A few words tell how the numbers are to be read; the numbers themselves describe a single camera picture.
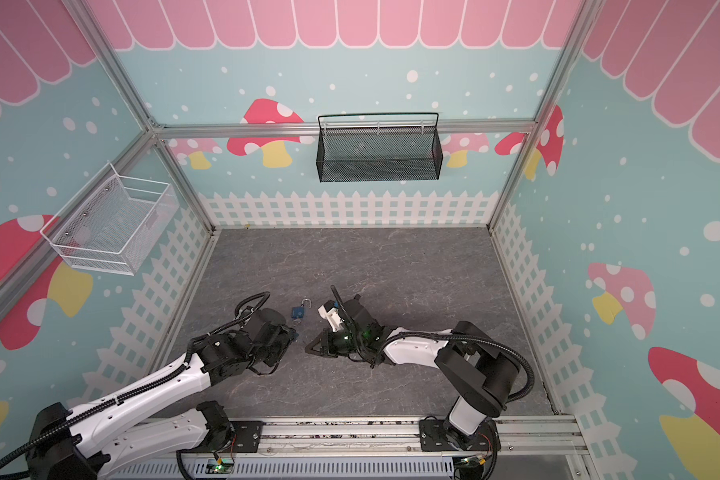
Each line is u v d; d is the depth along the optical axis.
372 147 0.94
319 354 0.72
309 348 0.79
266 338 0.61
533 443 0.74
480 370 0.45
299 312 0.97
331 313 0.78
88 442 0.41
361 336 0.66
